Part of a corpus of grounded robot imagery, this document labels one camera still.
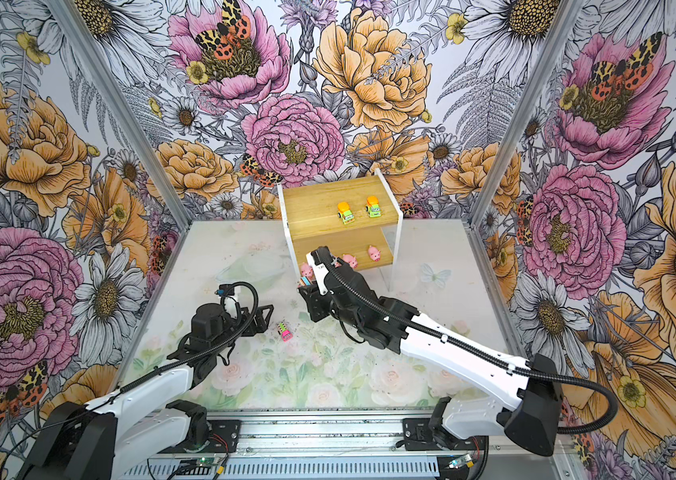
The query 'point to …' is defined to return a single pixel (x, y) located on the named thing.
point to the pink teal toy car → (304, 281)
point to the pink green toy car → (285, 333)
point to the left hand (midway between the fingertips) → (260, 316)
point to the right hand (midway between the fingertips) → (308, 296)
